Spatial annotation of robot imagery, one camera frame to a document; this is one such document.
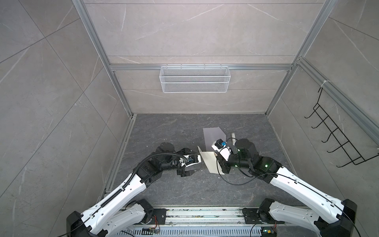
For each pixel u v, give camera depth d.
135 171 0.47
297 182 0.45
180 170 0.63
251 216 0.73
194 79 1.01
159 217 0.73
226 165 0.60
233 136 1.04
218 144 0.58
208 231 0.70
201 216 0.75
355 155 0.59
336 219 0.39
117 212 0.44
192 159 0.54
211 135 1.07
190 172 0.60
